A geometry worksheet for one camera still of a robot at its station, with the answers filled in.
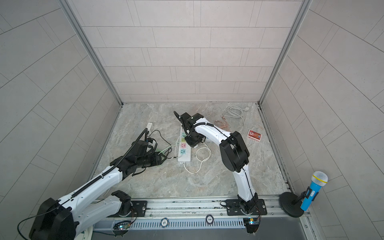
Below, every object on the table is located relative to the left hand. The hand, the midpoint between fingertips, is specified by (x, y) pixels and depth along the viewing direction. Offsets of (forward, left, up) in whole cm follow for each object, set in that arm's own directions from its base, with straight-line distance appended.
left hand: (168, 156), depth 81 cm
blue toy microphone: (-16, -63, +19) cm, 68 cm away
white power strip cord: (+1, -17, -7) cm, 19 cm away
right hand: (+9, -14, -3) cm, 17 cm away
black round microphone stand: (-21, -61, -4) cm, 65 cm away
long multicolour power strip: (+6, -8, -5) cm, 12 cm away
